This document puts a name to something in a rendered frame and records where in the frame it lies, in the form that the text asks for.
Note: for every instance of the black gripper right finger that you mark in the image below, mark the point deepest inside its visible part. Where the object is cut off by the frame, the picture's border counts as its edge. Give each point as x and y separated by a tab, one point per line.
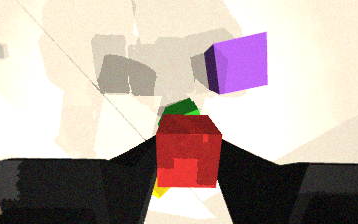
259	191

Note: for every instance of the purple block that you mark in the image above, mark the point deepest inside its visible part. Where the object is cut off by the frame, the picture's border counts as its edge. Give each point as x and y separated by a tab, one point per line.
237	64

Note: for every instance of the green block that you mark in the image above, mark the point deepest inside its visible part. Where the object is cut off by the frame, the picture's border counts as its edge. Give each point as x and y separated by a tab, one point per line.
177	104
186	109

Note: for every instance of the yellow block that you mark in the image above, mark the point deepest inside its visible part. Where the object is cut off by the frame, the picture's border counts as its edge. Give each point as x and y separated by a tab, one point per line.
159	191

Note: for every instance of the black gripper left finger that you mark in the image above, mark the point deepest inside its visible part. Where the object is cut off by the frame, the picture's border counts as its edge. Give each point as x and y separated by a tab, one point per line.
118	190

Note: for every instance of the red block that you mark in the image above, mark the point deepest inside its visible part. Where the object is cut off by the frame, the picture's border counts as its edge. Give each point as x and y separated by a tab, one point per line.
188	151

